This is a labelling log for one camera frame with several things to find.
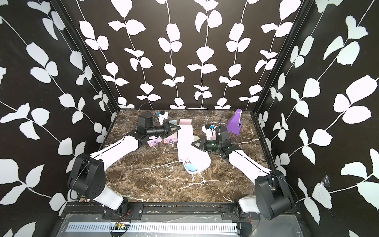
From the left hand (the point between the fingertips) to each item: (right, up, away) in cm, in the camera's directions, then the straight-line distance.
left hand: (181, 127), depth 79 cm
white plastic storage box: (+12, -18, -2) cm, 21 cm away
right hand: (+6, -9, 0) cm, 10 cm away
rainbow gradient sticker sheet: (+3, -14, 0) cm, 14 cm away
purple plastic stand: (+37, +1, +25) cm, 44 cm away
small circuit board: (-29, -48, -8) cm, 57 cm away
